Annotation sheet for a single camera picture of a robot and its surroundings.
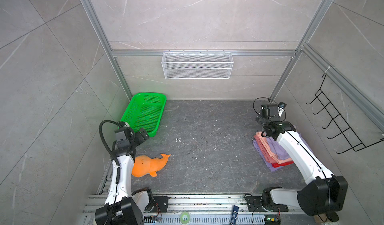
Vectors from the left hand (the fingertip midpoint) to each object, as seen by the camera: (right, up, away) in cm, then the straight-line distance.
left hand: (138, 131), depth 82 cm
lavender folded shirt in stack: (+76, -22, +2) cm, 79 cm away
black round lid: (+91, -34, -19) cm, 100 cm away
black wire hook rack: (+98, +7, -17) cm, 100 cm away
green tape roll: (+26, -39, -11) cm, 48 cm away
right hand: (+73, +8, 0) cm, 73 cm away
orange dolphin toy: (+4, -18, -2) cm, 19 cm away
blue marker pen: (+51, -38, -13) cm, 65 cm away
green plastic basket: (-8, +11, +35) cm, 38 cm away
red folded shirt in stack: (+77, -19, 0) cm, 80 cm away
